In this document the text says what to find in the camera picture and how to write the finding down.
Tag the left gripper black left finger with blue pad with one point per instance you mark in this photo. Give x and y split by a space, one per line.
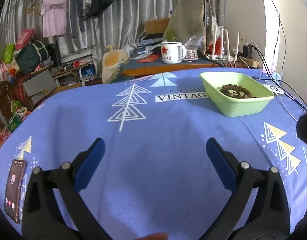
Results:
42 218

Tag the black smartphone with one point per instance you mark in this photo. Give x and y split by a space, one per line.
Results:
13 189

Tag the blue patterned tablecloth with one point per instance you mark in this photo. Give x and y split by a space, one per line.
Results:
156 175

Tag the black object at right edge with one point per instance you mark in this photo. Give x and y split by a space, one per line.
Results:
301 128

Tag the green plastic tray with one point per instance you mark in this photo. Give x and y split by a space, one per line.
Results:
235 94

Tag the grey cardboard box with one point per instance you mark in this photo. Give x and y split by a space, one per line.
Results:
39 87

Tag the white round charger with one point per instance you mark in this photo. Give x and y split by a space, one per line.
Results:
274 89

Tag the dark green duffel bag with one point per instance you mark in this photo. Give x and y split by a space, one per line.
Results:
31 56

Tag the white wifi router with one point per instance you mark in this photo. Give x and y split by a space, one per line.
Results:
221 45

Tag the beige stuffed sack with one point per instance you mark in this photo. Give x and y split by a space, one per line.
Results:
113 63

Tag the black power adapter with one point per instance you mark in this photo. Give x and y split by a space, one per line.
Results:
247 51

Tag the wooden desk blue top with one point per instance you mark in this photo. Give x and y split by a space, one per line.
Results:
134 69

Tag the white enamel mug red star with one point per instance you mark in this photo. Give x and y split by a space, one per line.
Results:
172 52

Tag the red packet on desk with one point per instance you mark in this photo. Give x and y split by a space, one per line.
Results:
150 59

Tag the red pink bag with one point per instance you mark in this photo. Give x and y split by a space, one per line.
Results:
26 36

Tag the clear plastic bag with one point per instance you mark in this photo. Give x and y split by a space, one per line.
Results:
196 43

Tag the pink t-shirt on hanger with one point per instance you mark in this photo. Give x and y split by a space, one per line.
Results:
54 17

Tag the olive dotted cloth cover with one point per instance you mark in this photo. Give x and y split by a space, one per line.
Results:
191 17

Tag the blue hanging trousers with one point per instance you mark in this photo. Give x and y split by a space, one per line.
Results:
75 17

